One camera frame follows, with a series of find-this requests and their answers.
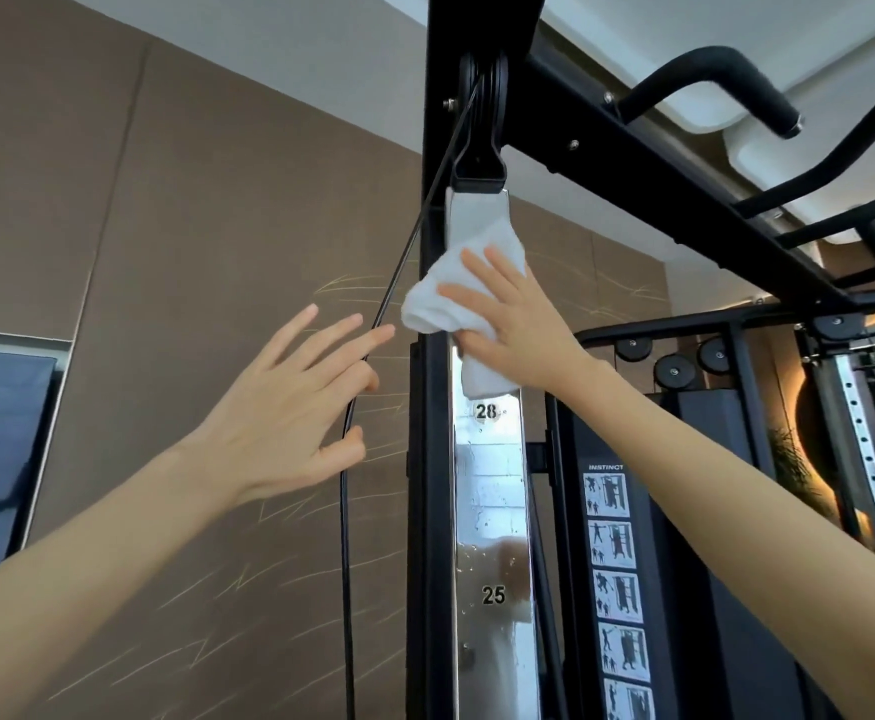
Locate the person's left hand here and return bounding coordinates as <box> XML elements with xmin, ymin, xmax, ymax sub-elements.
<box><xmin>181</xmin><ymin>303</ymin><xmax>397</xmax><ymax>511</ymax></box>

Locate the person's right hand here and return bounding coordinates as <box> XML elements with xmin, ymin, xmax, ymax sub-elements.
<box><xmin>436</xmin><ymin>245</ymin><xmax>596</xmax><ymax>398</ymax></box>

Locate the white cleaning cloth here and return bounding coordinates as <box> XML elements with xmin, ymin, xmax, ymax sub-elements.
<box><xmin>400</xmin><ymin>216</ymin><xmax>528</xmax><ymax>402</ymax></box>

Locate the chrome numbered rail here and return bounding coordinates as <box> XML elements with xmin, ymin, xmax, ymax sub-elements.
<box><xmin>444</xmin><ymin>186</ymin><xmax>542</xmax><ymax>720</ymax></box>

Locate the person's right forearm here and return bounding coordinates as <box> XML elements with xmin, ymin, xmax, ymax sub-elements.
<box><xmin>549</xmin><ymin>359</ymin><xmax>875</xmax><ymax>720</ymax></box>

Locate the person's left forearm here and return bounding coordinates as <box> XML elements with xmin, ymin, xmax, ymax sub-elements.
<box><xmin>0</xmin><ymin>441</ymin><xmax>258</xmax><ymax>720</ymax></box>

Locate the strip of exercise pictogram stickers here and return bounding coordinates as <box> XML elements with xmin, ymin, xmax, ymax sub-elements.
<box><xmin>581</xmin><ymin>471</ymin><xmax>656</xmax><ymax>720</ymax></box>

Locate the green potted plant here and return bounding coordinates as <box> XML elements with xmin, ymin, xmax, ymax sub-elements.
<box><xmin>770</xmin><ymin>426</ymin><xmax>821</xmax><ymax>511</ymax></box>

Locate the black weight stack cover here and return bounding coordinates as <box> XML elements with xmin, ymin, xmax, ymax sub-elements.
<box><xmin>556</xmin><ymin>389</ymin><xmax>821</xmax><ymax>720</ymax></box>

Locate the black cable machine frame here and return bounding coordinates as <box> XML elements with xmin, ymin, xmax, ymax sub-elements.
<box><xmin>405</xmin><ymin>0</ymin><xmax>875</xmax><ymax>720</ymax></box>

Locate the thin black machine cable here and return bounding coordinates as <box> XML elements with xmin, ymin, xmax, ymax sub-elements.
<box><xmin>339</xmin><ymin>74</ymin><xmax>483</xmax><ymax>720</ymax></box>

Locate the black pulley bracket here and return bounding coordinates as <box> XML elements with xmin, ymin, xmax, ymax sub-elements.
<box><xmin>455</xmin><ymin>51</ymin><xmax>511</xmax><ymax>196</ymax></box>

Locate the wall-mounted black screen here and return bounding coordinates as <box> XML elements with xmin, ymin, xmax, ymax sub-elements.
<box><xmin>0</xmin><ymin>329</ymin><xmax>72</xmax><ymax>590</ymax></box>

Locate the round backlit wall mirror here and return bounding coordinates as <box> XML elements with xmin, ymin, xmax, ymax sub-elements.
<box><xmin>789</xmin><ymin>306</ymin><xmax>875</xmax><ymax>533</ymax></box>

